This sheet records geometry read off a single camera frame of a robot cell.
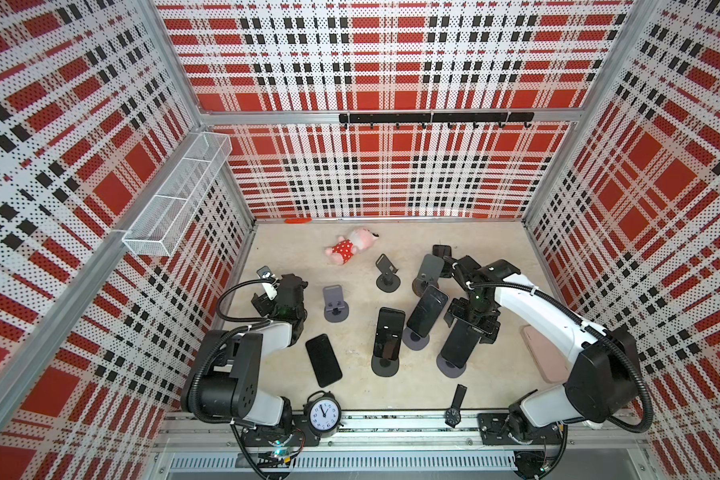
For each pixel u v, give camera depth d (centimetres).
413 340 88
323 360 86
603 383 42
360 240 107
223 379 44
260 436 72
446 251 111
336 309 91
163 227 93
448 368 82
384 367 84
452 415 75
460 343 78
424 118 88
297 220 126
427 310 82
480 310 68
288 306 71
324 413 74
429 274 95
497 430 73
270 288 77
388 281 100
